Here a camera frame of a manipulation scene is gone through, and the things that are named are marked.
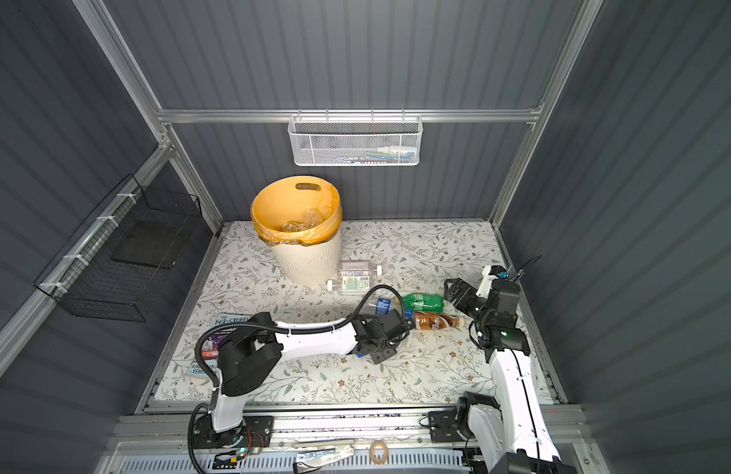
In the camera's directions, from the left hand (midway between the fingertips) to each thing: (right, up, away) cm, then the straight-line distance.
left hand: (388, 348), depth 86 cm
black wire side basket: (-69, +24, -13) cm, 74 cm away
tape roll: (-4, -22, -15) cm, 27 cm away
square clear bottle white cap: (-10, +22, +14) cm, 28 cm away
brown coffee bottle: (+15, +7, +2) cm, 17 cm away
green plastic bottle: (+14, +12, +8) cm, 20 cm away
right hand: (+21, +18, -6) cm, 28 cm away
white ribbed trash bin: (-24, +24, +5) cm, 34 cm away
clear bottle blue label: (-1, +11, +5) cm, 12 cm away
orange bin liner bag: (-33, +45, +8) cm, 56 cm away
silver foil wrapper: (-20, -21, -18) cm, 33 cm away
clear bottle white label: (-11, +18, +13) cm, 24 cm away
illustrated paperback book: (-53, -1, +1) cm, 53 cm away
